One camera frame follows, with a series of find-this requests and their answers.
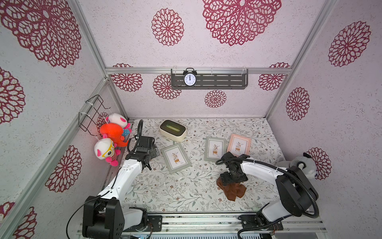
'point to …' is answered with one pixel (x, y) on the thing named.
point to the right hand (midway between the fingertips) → (229, 179)
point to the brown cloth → (232, 190)
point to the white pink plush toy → (117, 118)
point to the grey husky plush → (306, 163)
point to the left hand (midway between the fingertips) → (148, 153)
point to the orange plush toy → (114, 131)
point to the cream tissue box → (172, 130)
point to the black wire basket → (91, 111)
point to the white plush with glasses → (104, 149)
